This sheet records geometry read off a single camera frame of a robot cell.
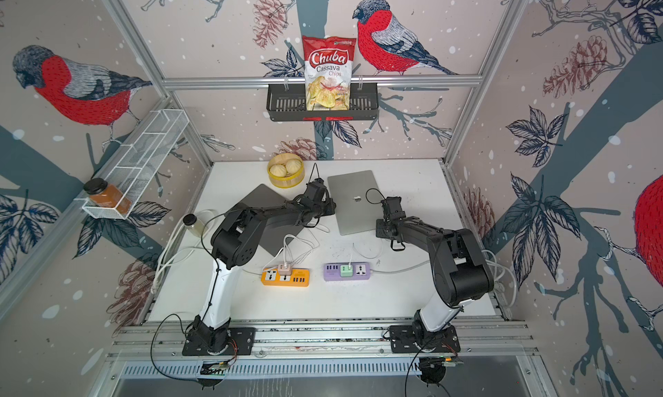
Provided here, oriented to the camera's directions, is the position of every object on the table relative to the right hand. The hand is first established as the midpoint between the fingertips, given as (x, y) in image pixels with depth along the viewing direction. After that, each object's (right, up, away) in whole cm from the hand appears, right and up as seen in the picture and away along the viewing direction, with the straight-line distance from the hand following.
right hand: (384, 226), depth 98 cm
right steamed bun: (-38, +24, +14) cm, 47 cm away
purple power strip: (-10, -13, -14) cm, 21 cm away
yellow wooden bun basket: (-39, +18, +12) cm, 45 cm away
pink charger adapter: (-36, -12, -15) cm, 41 cm away
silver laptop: (-9, +9, +8) cm, 15 cm away
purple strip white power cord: (+12, -12, -8) cm, 19 cm away
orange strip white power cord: (-74, -9, -6) cm, 75 cm away
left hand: (-17, +9, +5) cm, 20 cm away
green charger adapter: (-16, -12, -18) cm, 26 cm away
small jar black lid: (-70, +2, -8) cm, 70 cm away
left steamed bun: (-44, +22, +12) cm, 51 cm away
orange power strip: (-31, -15, -14) cm, 37 cm away
